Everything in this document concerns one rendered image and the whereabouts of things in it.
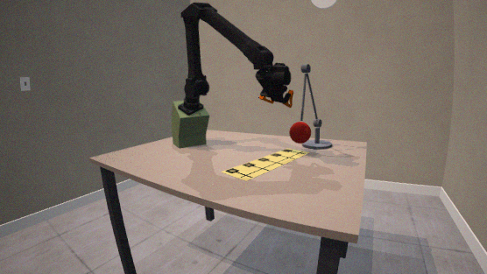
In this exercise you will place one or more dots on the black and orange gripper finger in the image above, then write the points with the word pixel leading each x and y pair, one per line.
pixel 291 99
pixel 264 99

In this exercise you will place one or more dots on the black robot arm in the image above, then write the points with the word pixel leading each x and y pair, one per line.
pixel 258 55

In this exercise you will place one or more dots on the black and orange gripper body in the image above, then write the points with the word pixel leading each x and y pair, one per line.
pixel 275 94

